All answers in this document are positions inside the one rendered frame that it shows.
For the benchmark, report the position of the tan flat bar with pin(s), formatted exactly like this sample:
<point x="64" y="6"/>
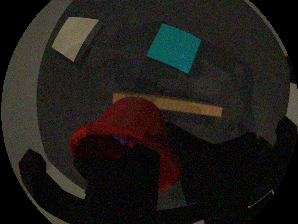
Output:
<point x="174" y="104"/>

